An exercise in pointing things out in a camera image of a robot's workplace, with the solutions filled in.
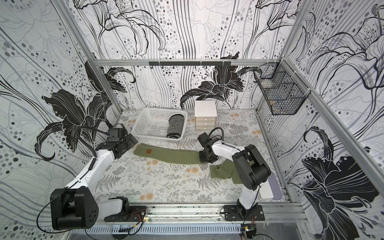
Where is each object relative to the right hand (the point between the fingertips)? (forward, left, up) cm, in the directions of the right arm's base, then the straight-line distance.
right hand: (206, 158), depth 94 cm
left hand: (+2, +44, +14) cm, 47 cm away
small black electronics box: (-37, -20, 0) cm, 42 cm away
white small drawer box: (+25, 0, +14) cm, 28 cm away
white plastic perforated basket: (+28, +39, +3) cm, 48 cm away
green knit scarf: (-10, -10, +5) cm, 15 cm away
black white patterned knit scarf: (+18, +20, +11) cm, 30 cm away
